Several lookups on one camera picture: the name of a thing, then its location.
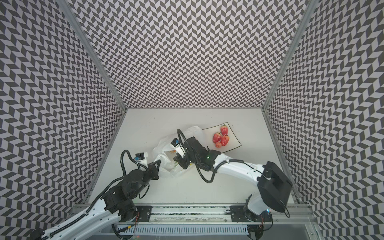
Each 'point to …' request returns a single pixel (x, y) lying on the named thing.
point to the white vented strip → (183, 229)
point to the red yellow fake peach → (224, 130)
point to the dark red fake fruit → (224, 140)
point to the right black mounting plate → (238, 214)
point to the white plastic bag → (164, 153)
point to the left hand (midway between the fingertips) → (161, 162)
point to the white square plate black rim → (208, 133)
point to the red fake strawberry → (217, 137)
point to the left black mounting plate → (145, 213)
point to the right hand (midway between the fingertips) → (177, 159)
